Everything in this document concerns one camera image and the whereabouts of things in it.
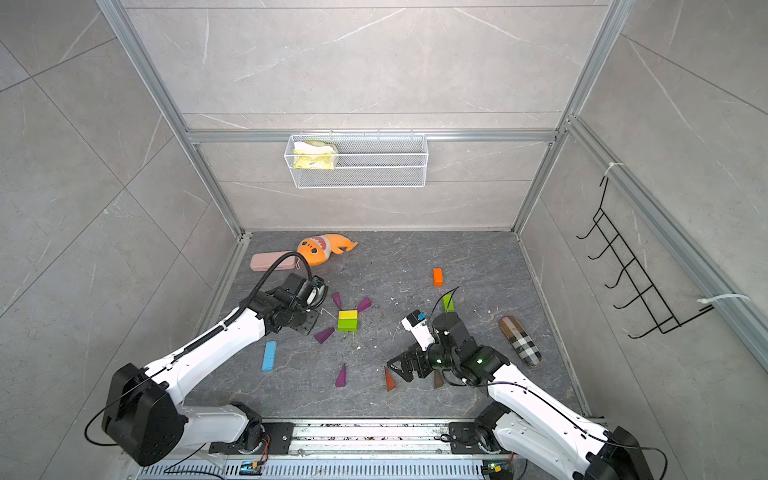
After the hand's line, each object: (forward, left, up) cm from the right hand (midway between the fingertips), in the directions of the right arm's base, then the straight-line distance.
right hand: (402, 357), depth 76 cm
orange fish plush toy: (+40, +29, -3) cm, 50 cm away
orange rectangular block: (+32, -14, -10) cm, 36 cm away
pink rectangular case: (+40, +50, -9) cm, 65 cm away
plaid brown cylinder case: (+5, -37, -9) cm, 38 cm away
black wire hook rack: (-1, -52, +21) cm, 56 cm away
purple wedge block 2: (+11, +24, -10) cm, 28 cm away
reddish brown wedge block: (-3, +3, -10) cm, 11 cm away
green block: (+21, -15, -10) cm, 28 cm away
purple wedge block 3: (-1, +17, -11) cm, 20 cm away
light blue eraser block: (+5, +39, -9) cm, 40 cm away
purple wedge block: (+22, +11, -10) cm, 27 cm away
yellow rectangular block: (+18, +17, -11) cm, 27 cm away
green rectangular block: (+14, +16, -9) cm, 23 cm away
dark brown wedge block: (-3, -10, -8) cm, 13 cm away
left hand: (+13, +27, +1) cm, 30 cm away
